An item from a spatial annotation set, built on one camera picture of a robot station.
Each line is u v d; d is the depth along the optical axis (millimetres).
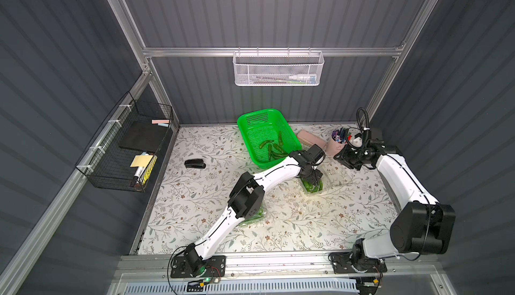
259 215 816
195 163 1020
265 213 829
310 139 1121
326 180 942
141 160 709
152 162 638
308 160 716
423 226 419
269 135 1156
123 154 734
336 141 982
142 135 771
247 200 590
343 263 738
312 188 931
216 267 722
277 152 1055
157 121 846
